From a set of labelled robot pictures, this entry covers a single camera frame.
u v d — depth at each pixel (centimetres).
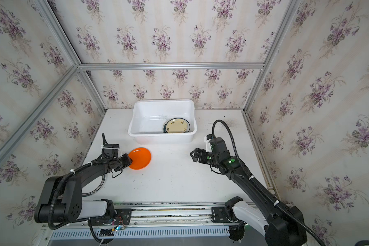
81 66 93
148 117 114
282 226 38
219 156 59
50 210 38
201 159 69
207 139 74
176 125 105
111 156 71
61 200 42
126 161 82
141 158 96
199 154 70
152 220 73
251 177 48
